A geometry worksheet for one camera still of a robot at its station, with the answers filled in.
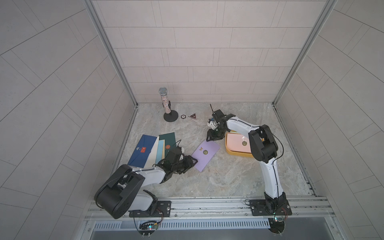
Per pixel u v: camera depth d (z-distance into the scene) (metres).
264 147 0.56
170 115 1.08
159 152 0.89
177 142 0.97
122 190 0.42
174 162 0.68
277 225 0.68
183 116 1.08
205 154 0.89
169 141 0.96
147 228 0.65
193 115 1.08
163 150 0.91
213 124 0.89
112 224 0.67
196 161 0.82
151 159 0.87
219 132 0.84
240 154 0.87
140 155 0.88
